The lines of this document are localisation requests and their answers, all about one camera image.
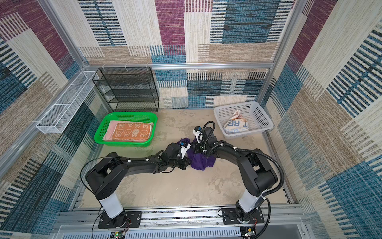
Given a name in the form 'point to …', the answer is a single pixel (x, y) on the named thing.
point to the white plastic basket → (250, 112)
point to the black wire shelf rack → (128, 89)
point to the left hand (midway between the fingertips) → (192, 160)
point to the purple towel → (199, 161)
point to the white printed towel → (236, 126)
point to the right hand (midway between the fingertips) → (192, 148)
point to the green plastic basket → (129, 117)
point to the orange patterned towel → (132, 132)
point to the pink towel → (109, 132)
